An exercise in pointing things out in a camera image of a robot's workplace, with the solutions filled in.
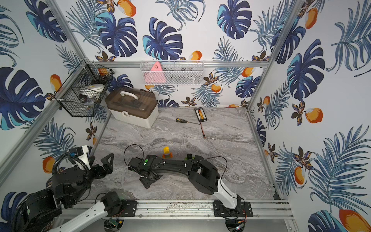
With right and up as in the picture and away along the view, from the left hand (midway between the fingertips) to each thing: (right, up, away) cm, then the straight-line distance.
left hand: (104, 154), depth 60 cm
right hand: (+15, -19, +20) cm, 31 cm away
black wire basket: (-27, +27, +15) cm, 41 cm away
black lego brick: (+36, -7, +28) cm, 47 cm away
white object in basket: (-18, +31, +19) cm, 41 cm away
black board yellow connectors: (+46, +20, +54) cm, 73 cm away
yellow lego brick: (+23, -3, +26) cm, 34 cm away
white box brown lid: (-2, +25, +37) cm, 45 cm away
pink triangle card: (+16, +43, +29) cm, 54 cm away
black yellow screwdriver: (+32, +15, +49) cm, 61 cm away
